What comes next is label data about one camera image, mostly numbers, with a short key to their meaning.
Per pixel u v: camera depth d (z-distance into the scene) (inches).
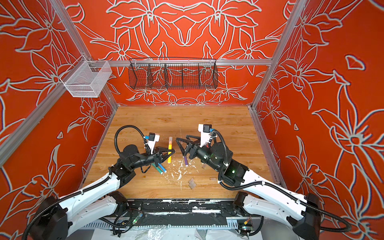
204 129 21.9
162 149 26.7
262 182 17.8
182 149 22.4
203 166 34.5
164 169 33.6
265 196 17.9
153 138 25.4
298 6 27.6
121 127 23.1
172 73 39.2
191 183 32.0
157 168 33.7
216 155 18.5
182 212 28.6
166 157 26.6
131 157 22.5
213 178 32.6
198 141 22.9
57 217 15.5
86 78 36.2
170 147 26.9
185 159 35.4
